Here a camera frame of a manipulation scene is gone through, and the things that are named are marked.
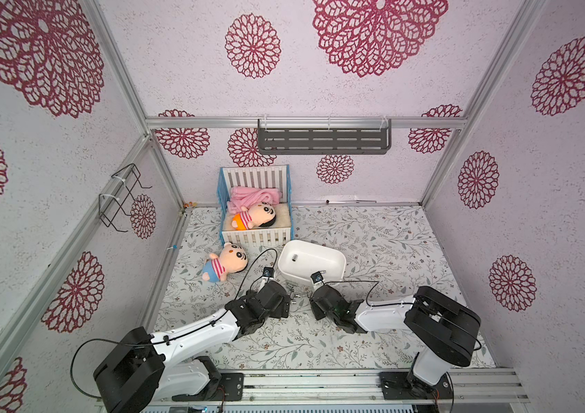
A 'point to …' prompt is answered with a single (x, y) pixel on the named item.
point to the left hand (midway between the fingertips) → (274, 298)
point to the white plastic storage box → (311, 258)
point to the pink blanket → (247, 196)
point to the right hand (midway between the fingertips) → (321, 297)
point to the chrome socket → (295, 256)
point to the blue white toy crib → (280, 231)
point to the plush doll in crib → (258, 215)
